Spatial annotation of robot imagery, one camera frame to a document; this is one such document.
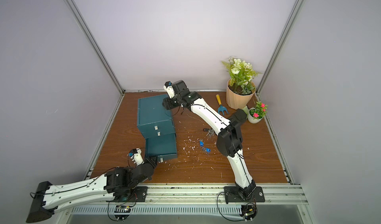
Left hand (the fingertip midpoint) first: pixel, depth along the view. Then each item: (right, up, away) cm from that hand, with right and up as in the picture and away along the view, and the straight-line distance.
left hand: (161, 159), depth 79 cm
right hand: (+1, +33, +5) cm, 34 cm away
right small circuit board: (+45, -22, -9) cm, 51 cm away
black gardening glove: (+51, +21, +24) cm, 60 cm away
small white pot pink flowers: (+57, +23, +12) cm, 63 cm away
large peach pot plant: (+51, +41, +22) cm, 69 cm away
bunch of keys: (+29, +11, +18) cm, 36 cm away
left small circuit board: (-18, -22, -7) cm, 29 cm away
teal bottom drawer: (-1, +3, +13) cm, 13 cm away
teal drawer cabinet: (-5, +22, +2) cm, 23 cm away
